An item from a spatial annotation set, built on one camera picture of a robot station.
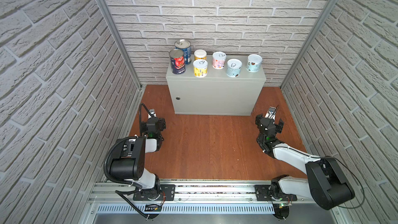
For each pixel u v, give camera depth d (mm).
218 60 775
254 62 761
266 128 652
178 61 713
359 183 432
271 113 725
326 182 424
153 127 707
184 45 775
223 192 758
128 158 455
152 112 812
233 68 740
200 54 782
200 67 739
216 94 870
